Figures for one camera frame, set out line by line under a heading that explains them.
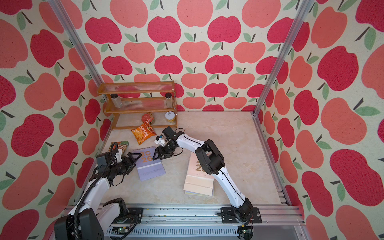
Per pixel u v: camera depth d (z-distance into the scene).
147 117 1.13
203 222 0.74
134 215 0.75
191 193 0.78
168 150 0.86
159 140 0.92
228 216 0.73
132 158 0.77
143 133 1.02
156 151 0.86
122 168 0.73
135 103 1.16
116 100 0.98
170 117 1.11
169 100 0.98
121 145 1.00
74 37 0.79
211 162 0.61
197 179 0.79
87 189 0.52
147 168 0.88
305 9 0.70
